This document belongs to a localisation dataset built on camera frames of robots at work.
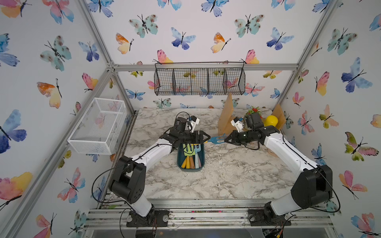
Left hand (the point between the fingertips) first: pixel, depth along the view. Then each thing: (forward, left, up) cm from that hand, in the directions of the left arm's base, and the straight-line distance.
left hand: (208, 136), depth 82 cm
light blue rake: (+2, +6, -16) cm, 17 cm away
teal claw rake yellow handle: (-8, +11, -16) cm, 21 cm away
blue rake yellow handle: (+1, -4, -5) cm, 6 cm away
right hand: (-2, -10, 0) cm, 10 cm away
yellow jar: (+12, -40, -2) cm, 42 cm away
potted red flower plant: (+16, -28, +5) cm, 33 cm away
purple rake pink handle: (-8, +4, -16) cm, 19 cm away
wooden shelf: (+22, -14, -7) cm, 27 cm away
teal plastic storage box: (-3, +16, -18) cm, 24 cm away
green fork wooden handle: (0, +11, -15) cm, 18 cm away
